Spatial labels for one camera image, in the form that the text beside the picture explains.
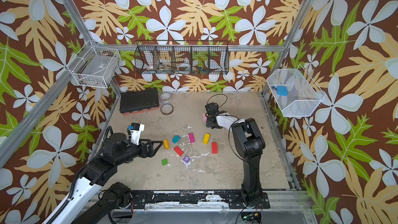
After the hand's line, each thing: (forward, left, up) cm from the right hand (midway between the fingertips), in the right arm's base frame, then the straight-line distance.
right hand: (211, 123), depth 103 cm
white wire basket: (+17, +68, +35) cm, 78 cm away
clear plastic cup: (+24, +34, 0) cm, 41 cm away
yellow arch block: (-13, +4, +2) cm, 14 cm away
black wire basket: (+24, +13, +35) cm, 44 cm away
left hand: (-24, +29, +22) cm, 43 cm away
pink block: (+4, +5, +2) cm, 6 cm away
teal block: (-12, +23, +1) cm, 26 cm away
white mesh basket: (+1, -45, +27) cm, 52 cm away
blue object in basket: (+5, -39, +25) cm, 47 cm away
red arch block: (-18, 0, +1) cm, 18 cm away
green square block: (-26, +29, 0) cm, 39 cm away
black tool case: (+15, +52, +6) cm, 55 cm away
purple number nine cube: (-25, +16, +1) cm, 30 cm away
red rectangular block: (-19, +22, 0) cm, 29 cm away
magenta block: (-11, +13, 0) cm, 17 cm away
